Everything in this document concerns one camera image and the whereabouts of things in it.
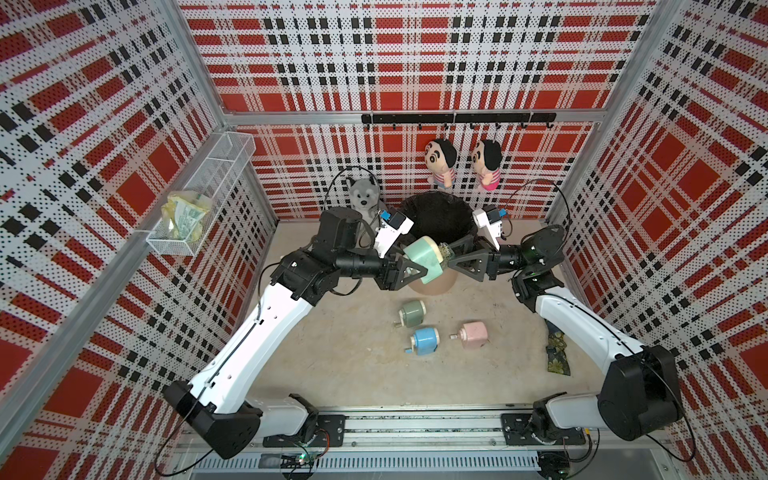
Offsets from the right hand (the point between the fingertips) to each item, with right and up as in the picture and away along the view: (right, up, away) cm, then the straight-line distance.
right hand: (450, 259), depth 63 cm
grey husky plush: (-24, +20, +42) cm, 52 cm away
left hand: (-7, -1, -1) cm, 7 cm away
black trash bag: (+1, +13, +30) cm, 33 cm away
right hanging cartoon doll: (+17, +31, +30) cm, 47 cm away
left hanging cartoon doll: (+2, +30, +28) cm, 41 cm away
